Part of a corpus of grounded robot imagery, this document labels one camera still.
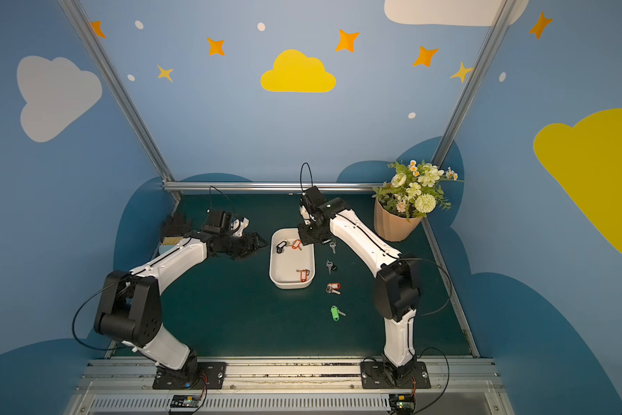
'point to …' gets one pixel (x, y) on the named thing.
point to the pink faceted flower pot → (390, 227)
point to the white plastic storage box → (291, 263)
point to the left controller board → (186, 403)
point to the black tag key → (281, 245)
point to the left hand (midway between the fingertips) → (262, 244)
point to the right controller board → (403, 404)
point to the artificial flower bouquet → (415, 190)
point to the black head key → (331, 267)
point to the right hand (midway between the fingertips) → (309, 236)
